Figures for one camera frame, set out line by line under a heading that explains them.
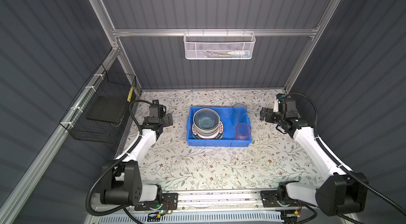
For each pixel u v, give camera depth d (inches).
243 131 35.9
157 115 26.3
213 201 29.8
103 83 31.7
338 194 15.5
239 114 37.7
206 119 36.8
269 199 29.0
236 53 35.5
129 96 32.3
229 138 37.0
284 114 24.4
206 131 33.4
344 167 16.3
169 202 28.4
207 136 35.1
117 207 17.3
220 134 36.0
